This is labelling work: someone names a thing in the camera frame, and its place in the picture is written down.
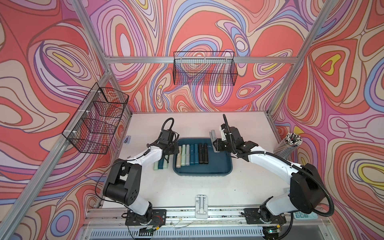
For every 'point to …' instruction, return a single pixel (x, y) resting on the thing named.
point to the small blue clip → (128, 139)
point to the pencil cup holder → (286, 147)
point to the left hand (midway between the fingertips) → (178, 148)
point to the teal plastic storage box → (220, 163)
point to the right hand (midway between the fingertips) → (215, 146)
